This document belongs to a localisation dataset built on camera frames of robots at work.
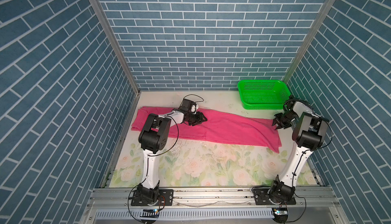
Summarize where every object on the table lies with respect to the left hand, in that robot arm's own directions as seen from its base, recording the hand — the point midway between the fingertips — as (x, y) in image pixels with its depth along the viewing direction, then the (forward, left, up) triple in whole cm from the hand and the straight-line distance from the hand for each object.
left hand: (207, 120), depth 100 cm
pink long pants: (-7, -36, -1) cm, 37 cm away
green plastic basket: (+27, -45, -1) cm, 53 cm away
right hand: (-2, -46, -1) cm, 46 cm away
